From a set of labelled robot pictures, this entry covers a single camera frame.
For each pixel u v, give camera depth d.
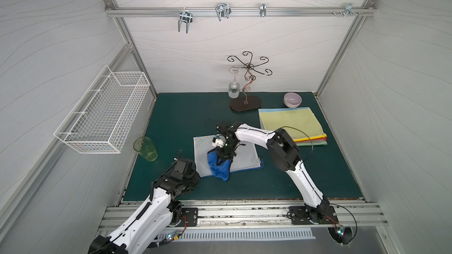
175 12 0.78
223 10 0.77
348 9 0.77
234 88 0.95
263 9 0.75
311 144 0.95
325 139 0.98
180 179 0.64
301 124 1.08
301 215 0.73
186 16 0.78
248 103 1.15
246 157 0.91
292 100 1.15
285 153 0.58
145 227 0.48
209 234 0.70
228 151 0.82
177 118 1.16
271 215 0.75
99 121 0.68
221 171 0.84
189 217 0.73
